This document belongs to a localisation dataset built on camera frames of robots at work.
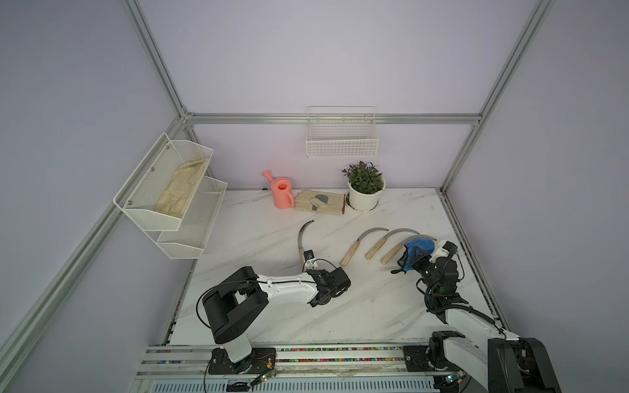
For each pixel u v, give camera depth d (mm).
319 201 1147
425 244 845
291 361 749
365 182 1006
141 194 676
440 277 649
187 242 747
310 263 782
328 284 663
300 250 984
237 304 471
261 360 729
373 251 981
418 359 732
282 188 1075
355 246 995
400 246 985
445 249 749
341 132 946
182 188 800
